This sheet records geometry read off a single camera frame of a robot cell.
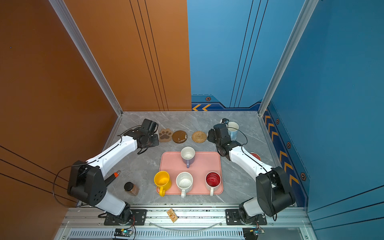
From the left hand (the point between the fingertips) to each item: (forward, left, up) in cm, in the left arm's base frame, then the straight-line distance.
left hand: (154, 139), depth 89 cm
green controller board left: (-45, +9, -14) cm, 48 cm away
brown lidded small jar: (-27, +7, -3) cm, 28 cm away
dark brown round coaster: (+11, -13, -12) cm, 21 cm away
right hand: (+3, -34, +3) cm, 35 cm away
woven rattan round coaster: (+11, -27, -12) cm, 31 cm away
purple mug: (-6, -20, -6) cm, 22 cm away
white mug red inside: (-21, -35, -10) cm, 42 cm away
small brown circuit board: (-37, -14, -12) cm, 41 cm away
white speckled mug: (-21, -19, -11) cm, 30 cm away
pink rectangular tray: (-9, -30, -12) cm, 34 cm away
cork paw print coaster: (+11, -3, -11) cm, 16 cm away
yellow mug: (-20, -6, -11) cm, 24 cm away
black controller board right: (-44, -52, -13) cm, 69 cm away
